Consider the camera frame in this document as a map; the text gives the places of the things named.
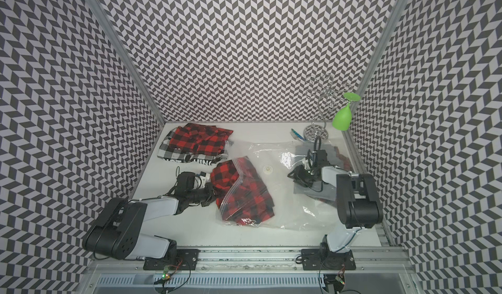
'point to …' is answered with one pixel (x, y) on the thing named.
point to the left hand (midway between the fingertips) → (225, 193)
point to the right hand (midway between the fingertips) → (292, 179)
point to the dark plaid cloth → (341, 161)
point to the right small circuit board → (337, 281)
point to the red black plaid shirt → (203, 138)
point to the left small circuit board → (166, 274)
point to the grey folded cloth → (328, 192)
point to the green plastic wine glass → (342, 119)
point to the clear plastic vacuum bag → (294, 209)
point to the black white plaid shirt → (166, 152)
